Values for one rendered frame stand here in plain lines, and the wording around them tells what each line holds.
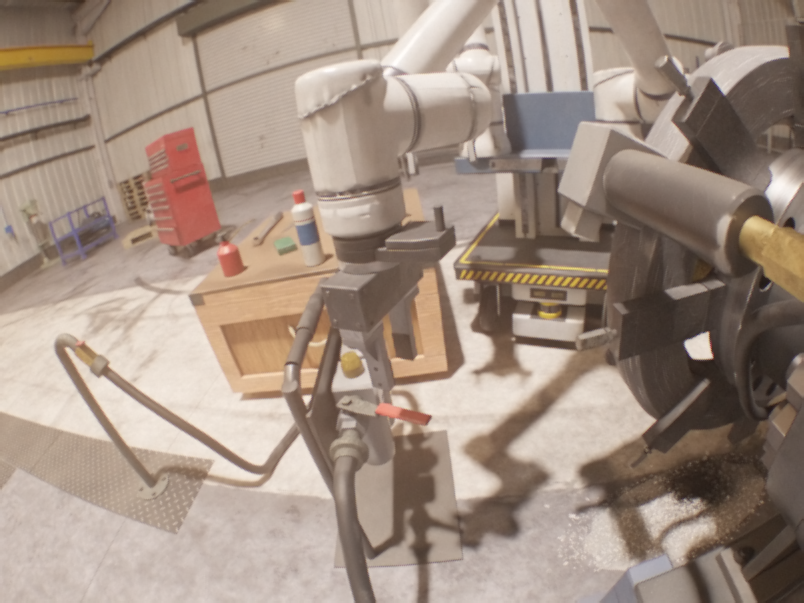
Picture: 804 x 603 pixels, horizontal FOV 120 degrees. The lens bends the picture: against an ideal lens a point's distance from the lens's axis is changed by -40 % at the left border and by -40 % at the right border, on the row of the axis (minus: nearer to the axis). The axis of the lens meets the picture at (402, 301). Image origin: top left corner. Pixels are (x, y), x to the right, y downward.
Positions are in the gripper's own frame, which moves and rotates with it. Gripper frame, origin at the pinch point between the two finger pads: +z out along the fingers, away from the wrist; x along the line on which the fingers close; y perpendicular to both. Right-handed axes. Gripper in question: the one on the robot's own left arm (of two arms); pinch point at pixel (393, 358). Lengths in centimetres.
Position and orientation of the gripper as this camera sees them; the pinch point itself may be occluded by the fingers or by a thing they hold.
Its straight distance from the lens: 47.6
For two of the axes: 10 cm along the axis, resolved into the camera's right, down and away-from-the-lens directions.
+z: 1.6, 8.7, 4.6
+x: -4.6, 4.8, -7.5
